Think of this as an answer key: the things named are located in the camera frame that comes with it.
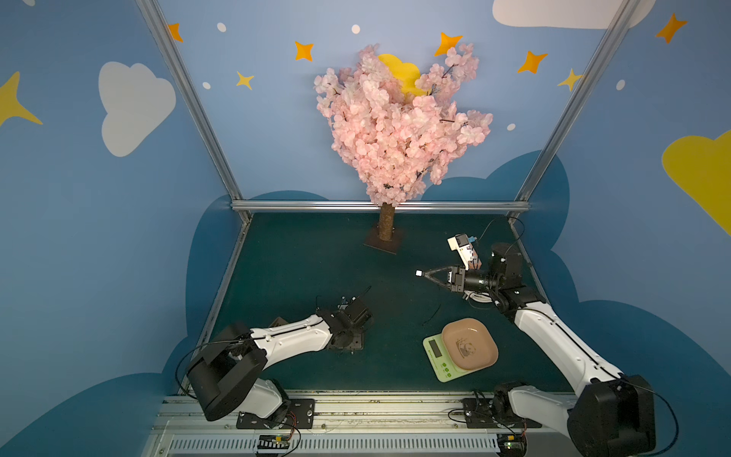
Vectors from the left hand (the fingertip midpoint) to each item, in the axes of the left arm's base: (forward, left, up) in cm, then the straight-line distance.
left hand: (355, 336), depth 87 cm
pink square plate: (-2, -35, +2) cm, 35 cm away
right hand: (+8, -20, +24) cm, 32 cm away
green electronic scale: (-7, -26, +1) cm, 27 cm away
